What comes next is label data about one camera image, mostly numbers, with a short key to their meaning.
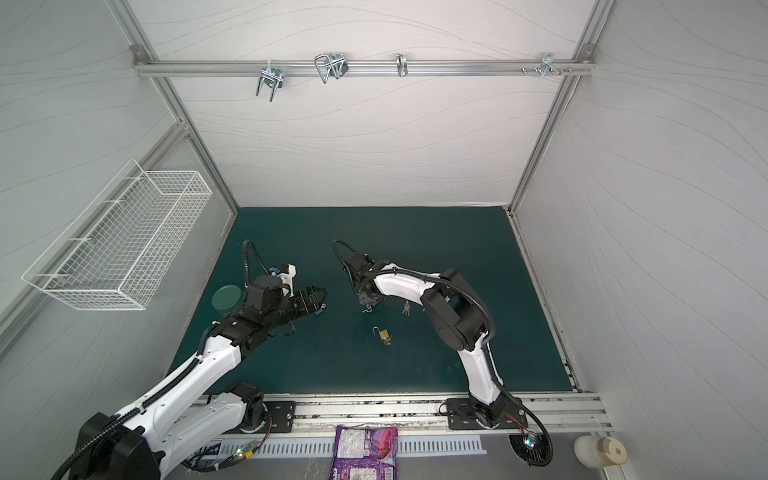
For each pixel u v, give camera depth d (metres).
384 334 0.88
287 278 0.75
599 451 0.63
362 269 0.75
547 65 0.77
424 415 0.75
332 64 0.77
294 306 0.71
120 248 0.69
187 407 0.47
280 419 0.73
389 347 0.85
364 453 0.68
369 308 0.93
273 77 0.80
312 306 0.72
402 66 0.78
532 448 0.72
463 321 0.52
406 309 0.93
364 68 0.78
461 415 0.72
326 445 0.70
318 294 0.75
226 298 0.84
